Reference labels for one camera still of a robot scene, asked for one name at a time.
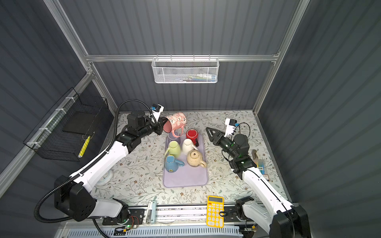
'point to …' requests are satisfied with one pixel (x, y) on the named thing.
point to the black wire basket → (61, 135)
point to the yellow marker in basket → (84, 147)
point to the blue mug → (172, 164)
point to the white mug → (187, 146)
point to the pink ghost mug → (174, 123)
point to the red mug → (193, 134)
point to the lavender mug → (170, 137)
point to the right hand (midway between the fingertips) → (209, 131)
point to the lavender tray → (185, 176)
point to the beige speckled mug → (194, 158)
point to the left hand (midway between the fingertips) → (166, 118)
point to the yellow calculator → (215, 205)
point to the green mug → (174, 149)
